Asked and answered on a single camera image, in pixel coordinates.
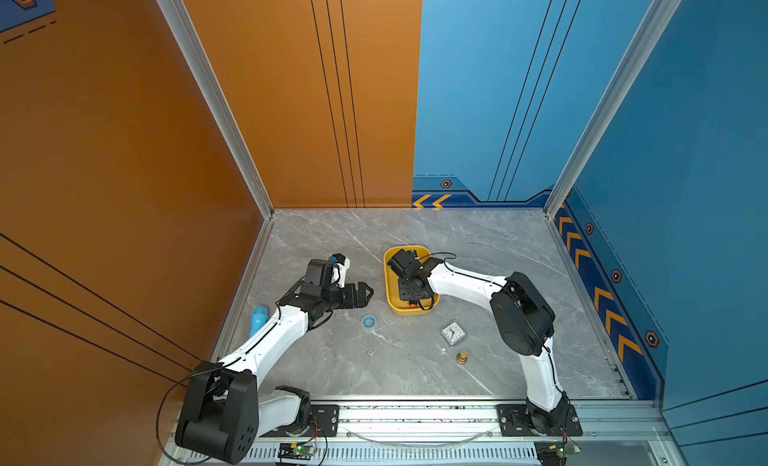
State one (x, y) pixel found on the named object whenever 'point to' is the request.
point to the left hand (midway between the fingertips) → (360, 289)
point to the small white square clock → (453, 332)
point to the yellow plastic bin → (391, 281)
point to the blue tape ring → (369, 318)
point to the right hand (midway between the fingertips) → (407, 292)
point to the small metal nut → (370, 352)
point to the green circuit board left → (300, 451)
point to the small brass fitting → (462, 357)
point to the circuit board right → (555, 453)
